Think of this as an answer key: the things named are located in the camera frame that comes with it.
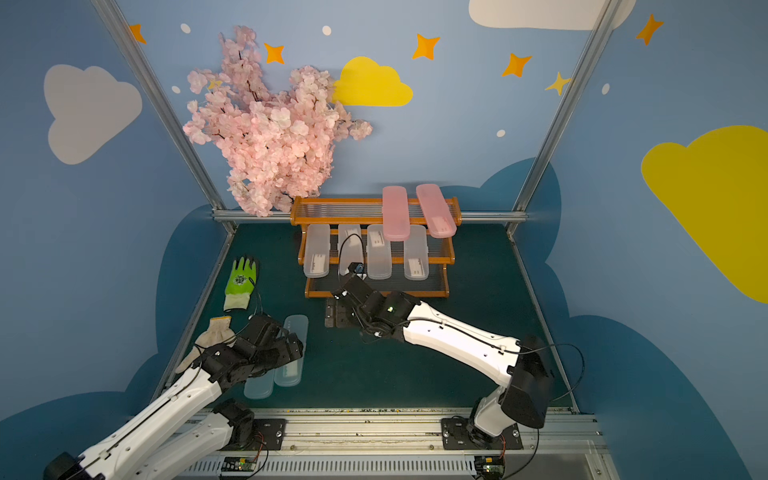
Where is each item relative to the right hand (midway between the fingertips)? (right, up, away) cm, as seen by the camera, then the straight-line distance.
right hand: (343, 307), depth 75 cm
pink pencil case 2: (+26, +24, +8) cm, 36 cm away
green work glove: (-40, +5, +29) cm, 50 cm away
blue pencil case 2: (-16, -21, +9) cm, 28 cm away
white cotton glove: (-41, -11, +17) cm, 46 cm away
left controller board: (-25, -38, -3) cm, 45 cm away
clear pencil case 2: (-1, +16, +20) cm, 26 cm away
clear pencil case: (-11, +14, +18) cm, 25 cm away
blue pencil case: (-24, -24, +7) cm, 34 cm away
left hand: (-16, -12, +7) cm, 21 cm away
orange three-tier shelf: (+14, +16, +18) cm, 28 cm away
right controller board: (+37, -40, -2) cm, 54 cm away
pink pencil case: (+14, +24, +9) cm, 29 cm away
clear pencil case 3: (+20, +13, +16) cm, 29 cm away
